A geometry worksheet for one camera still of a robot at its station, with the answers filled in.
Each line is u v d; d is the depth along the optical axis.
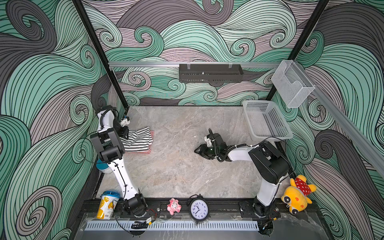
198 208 0.71
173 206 0.71
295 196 0.70
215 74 0.92
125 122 0.91
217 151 0.74
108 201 0.70
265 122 1.10
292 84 0.78
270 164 0.49
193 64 0.94
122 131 0.86
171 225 0.70
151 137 0.98
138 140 0.95
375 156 0.50
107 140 0.61
